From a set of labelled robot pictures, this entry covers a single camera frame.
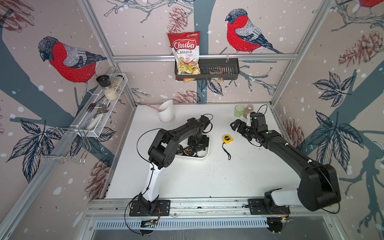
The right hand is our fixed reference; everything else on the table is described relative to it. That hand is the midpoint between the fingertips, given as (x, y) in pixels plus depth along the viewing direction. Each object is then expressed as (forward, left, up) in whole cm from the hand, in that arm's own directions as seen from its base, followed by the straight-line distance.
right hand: (234, 126), depth 88 cm
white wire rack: (-16, +73, +20) cm, 77 cm away
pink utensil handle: (+16, +53, -3) cm, 56 cm away
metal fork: (-5, +73, +21) cm, 76 cm away
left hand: (-4, +18, -13) cm, 23 cm away
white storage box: (-12, +19, -15) cm, 27 cm away
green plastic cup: (+25, -9, -12) cm, 29 cm away
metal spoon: (-7, +67, +20) cm, 70 cm away
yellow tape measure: (-1, +3, -14) cm, 14 cm away
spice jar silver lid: (+20, -13, -7) cm, 25 cm away
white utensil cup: (+13, +44, -7) cm, 47 cm away
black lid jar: (+5, +69, +21) cm, 72 cm away
